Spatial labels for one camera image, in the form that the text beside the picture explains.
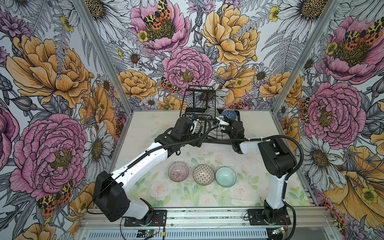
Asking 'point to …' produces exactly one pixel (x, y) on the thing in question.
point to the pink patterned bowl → (178, 171)
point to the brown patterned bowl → (203, 174)
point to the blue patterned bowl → (229, 113)
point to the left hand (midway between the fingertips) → (194, 137)
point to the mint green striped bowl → (225, 176)
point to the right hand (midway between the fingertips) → (226, 118)
